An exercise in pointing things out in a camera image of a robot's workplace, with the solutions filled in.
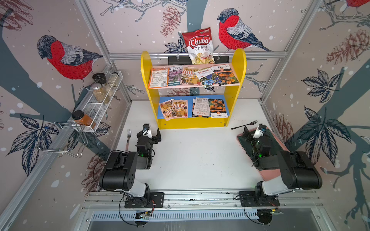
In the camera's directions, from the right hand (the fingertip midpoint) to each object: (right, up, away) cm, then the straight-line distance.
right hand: (252, 126), depth 91 cm
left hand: (-64, 0, 0) cm, 64 cm away
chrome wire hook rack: (-93, -1, -32) cm, 99 cm away
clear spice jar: (-87, +30, -5) cm, 92 cm away
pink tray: (-4, -15, -26) cm, 31 cm away
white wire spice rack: (-91, +11, -16) cm, 93 cm away
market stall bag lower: (-47, +12, +4) cm, 49 cm away
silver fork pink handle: (-84, -7, +9) cm, 85 cm away
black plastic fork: (+6, +1, +14) cm, 15 cm away
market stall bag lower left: (-56, +13, +6) cm, 58 cm away
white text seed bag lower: (-33, +13, +6) cm, 36 cm away
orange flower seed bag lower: (-21, +11, +4) cm, 24 cm away
